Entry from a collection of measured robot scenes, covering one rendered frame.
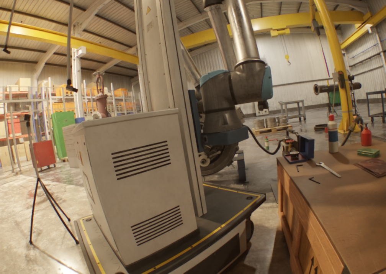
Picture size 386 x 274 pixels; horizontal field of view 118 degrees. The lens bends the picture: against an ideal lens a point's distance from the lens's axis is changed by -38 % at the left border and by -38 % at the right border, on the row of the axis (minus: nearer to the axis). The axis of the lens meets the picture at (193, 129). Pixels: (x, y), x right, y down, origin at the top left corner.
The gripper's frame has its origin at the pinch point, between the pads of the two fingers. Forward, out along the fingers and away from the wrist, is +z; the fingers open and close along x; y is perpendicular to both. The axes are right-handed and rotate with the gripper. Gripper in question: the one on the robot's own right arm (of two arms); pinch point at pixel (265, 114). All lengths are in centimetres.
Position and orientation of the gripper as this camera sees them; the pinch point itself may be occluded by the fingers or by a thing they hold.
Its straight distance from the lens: 143.3
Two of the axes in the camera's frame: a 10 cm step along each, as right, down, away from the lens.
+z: 3.2, 8.5, 4.3
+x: 7.7, 0.3, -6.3
